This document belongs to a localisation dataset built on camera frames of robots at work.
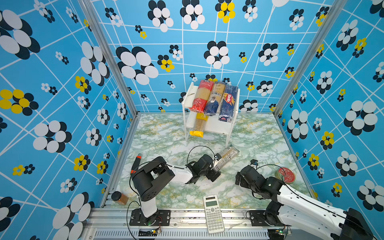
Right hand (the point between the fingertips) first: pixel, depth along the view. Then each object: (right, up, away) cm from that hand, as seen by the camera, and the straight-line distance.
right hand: (242, 178), depth 83 cm
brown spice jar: (-65, -5, -11) cm, 66 cm away
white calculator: (-18, -15, -10) cm, 25 cm away
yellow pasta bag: (-23, +32, +5) cm, 40 cm away
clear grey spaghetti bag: (-7, +12, +10) cm, 17 cm away
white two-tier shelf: (-17, +31, +1) cm, 35 cm away
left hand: (-14, +5, +6) cm, 16 cm away
